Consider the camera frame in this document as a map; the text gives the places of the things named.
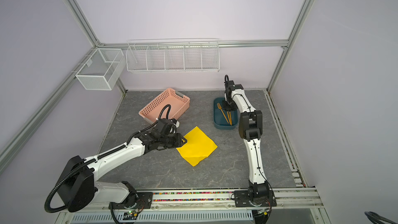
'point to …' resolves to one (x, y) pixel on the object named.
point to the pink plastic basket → (179, 103)
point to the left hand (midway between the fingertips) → (185, 143)
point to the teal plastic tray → (224, 119)
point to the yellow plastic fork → (220, 107)
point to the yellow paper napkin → (198, 146)
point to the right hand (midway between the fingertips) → (229, 110)
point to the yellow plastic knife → (230, 117)
